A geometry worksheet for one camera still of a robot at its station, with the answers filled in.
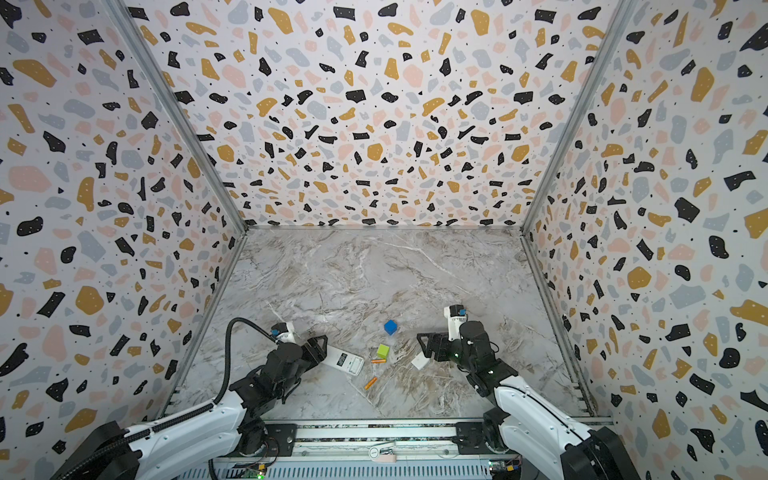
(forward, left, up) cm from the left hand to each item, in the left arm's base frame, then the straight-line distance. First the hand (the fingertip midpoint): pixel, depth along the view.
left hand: (323, 338), depth 85 cm
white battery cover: (-4, -28, -6) cm, 29 cm away
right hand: (0, -29, +3) cm, 29 cm away
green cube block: (-2, -17, -5) cm, 18 cm away
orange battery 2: (-11, -13, -7) cm, 18 cm away
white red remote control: (-5, -6, -5) cm, 9 cm away
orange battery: (-4, -15, -7) cm, 17 cm away
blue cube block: (+6, -19, -7) cm, 21 cm away
